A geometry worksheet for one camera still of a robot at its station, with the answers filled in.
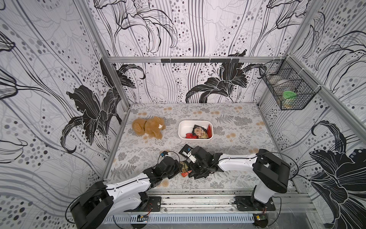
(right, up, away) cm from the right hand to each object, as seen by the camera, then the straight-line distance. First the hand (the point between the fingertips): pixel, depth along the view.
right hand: (190, 163), depth 87 cm
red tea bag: (+14, +19, +9) cm, 25 cm away
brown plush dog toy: (-26, +21, +6) cm, 34 cm away
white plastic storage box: (-3, +22, +17) cm, 28 cm away
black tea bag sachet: (+7, +18, +11) cm, 23 cm away
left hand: (-3, -2, -4) cm, 5 cm away
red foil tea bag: (0, +16, +9) cm, 18 cm away
